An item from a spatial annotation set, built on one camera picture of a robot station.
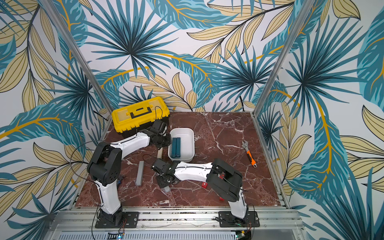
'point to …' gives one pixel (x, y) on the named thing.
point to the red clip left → (204, 185)
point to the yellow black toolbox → (129, 120)
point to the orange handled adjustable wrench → (245, 145)
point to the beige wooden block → (159, 153)
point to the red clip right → (221, 199)
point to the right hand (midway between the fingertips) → (161, 181)
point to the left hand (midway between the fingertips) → (171, 143)
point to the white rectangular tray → (181, 145)
